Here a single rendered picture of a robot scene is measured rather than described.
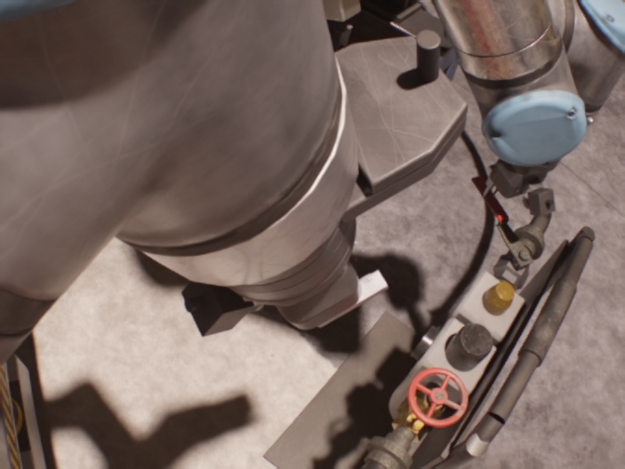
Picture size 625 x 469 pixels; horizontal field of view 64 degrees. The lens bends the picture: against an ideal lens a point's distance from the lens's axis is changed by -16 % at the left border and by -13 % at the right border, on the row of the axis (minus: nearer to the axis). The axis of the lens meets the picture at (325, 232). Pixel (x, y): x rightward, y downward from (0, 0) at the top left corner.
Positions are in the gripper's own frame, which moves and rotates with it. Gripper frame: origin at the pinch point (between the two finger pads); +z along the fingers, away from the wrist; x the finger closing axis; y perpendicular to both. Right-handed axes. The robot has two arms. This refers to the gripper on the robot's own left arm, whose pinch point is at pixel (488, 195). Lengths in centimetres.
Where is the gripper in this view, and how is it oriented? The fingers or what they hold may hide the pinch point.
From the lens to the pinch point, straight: 85.3
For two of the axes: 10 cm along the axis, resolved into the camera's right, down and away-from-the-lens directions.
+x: 9.0, -2.6, 3.6
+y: 4.1, 7.9, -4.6
